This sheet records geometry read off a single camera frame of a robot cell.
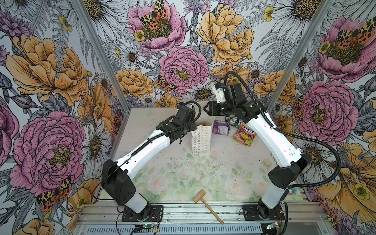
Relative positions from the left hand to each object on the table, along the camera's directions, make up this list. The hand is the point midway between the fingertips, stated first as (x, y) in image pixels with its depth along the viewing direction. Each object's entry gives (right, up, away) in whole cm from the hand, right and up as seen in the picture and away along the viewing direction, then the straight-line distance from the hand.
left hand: (190, 126), depth 80 cm
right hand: (+9, +7, -7) cm, 13 cm away
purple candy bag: (+22, -1, +26) cm, 33 cm away
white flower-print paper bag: (+6, -6, +5) cm, 10 cm away
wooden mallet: (+4, -37, -2) cm, 37 cm away
